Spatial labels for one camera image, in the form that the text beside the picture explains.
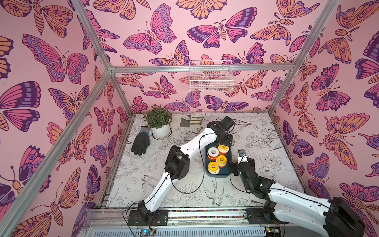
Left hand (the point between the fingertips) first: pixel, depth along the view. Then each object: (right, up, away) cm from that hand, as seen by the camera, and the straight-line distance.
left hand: (228, 141), depth 91 cm
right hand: (+2, -9, -7) cm, 12 cm away
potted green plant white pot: (-43, +14, -1) cm, 45 cm away
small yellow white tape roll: (-4, -11, -1) cm, 12 cm away
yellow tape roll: (-3, -4, +1) cm, 6 cm away
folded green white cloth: (-23, +14, +26) cm, 37 cm away
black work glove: (-57, -1, +9) cm, 58 cm away
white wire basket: (-9, +42, +15) cm, 45 cm away
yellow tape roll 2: (-10, -15, -4) cm, 18 cm away
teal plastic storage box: (-3, -17, -5) cm, 18 cm away
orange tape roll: (-9, -7, +2) cm, 12 cm away
